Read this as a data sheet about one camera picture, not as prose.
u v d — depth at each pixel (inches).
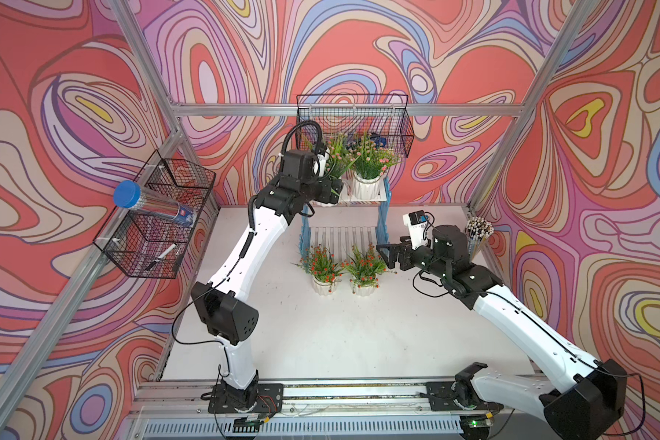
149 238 30.4
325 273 33.1
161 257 28.8
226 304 17.4
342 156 27.2
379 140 34.1
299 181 22.3
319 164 23.8
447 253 21.9
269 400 28.4
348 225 43.7
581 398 14.5
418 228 25.5
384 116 37.6
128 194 24.3
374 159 29.6
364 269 33.0
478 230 34.8
